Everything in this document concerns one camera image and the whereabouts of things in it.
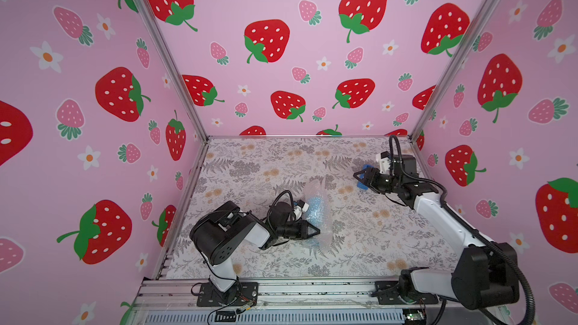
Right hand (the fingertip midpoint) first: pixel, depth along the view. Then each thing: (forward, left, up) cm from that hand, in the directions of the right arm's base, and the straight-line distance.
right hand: (354, 178), depth 83 cm
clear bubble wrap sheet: (-21, +11, -11) cm, 26 cm away
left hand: (-16, +12, -15) cm, 25 cm away
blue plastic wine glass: (-9, +14, -11) cm, 20 cm away
